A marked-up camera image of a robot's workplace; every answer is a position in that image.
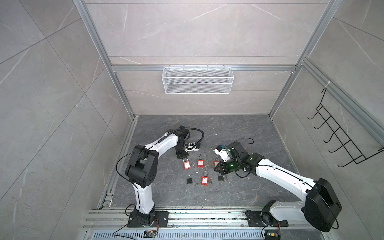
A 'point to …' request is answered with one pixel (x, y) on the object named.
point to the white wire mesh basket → (197, 80)
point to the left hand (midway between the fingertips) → (183, 150)
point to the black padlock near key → (220, 178)
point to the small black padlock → (189, 180)
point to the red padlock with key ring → (200, 161)
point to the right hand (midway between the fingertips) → (214, 168)
